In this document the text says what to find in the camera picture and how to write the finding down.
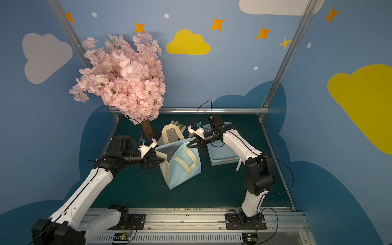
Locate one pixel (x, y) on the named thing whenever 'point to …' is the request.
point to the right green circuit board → (250, 238)
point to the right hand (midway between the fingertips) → (191, 142)
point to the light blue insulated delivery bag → (180, 162)
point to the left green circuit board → (121, 237)
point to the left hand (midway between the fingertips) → (162, 154)
